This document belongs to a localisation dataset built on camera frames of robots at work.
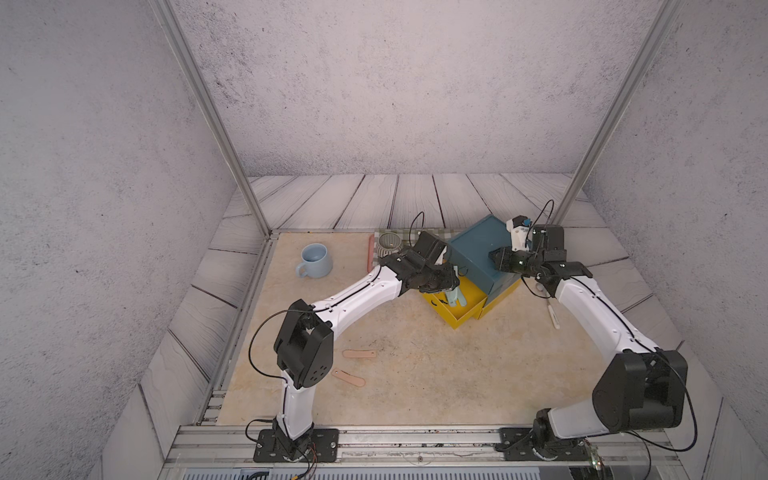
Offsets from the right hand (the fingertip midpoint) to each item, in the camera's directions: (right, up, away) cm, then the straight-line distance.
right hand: (491, 257), depth 86 cm
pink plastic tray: (-36, +1, +29) cm, 47 cm away
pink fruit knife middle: (-39, -28, +3) cm, 48 cm away
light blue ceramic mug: (-54, -3, +18) cm, 57 cm away
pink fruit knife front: (-43, -33, 0) cm, 54 cm away
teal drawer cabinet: (-6, +1, -1) cm, 6 cm away
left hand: (-9, -7, -5) cm, 12 cm away
